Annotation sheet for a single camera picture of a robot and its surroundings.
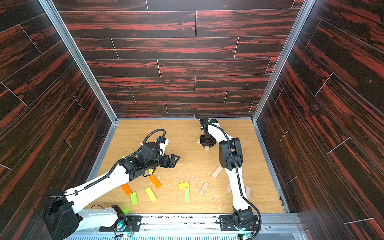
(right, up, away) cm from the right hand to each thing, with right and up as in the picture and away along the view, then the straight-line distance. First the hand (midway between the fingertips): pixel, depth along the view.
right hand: (209, 144), depth 106 cm
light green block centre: (-15, -27, -23) cm, 39 cm away
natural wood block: (+8, -24, -21) cm, 33 cm away
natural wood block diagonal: (+3, -16, -14) cm, 21 cm away
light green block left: (-45, -28, -24) cm, 58 cm away
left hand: (-22, -4, -26) cm, 35 cm away
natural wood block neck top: (-2, -2, -4) cm, 5 cm away
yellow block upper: (-32, -9, -38) cm, 50 cm away
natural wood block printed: (-6, -23, -21) cm, 32 cm away
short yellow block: (-18, -23, -19) cm, 35 cm away
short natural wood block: (-8, +3, +1) cm, 8 cm away
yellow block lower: (-36, -26, -23) cm, 50 cm away
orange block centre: (-35, -21, -17) cm, 44 cm away
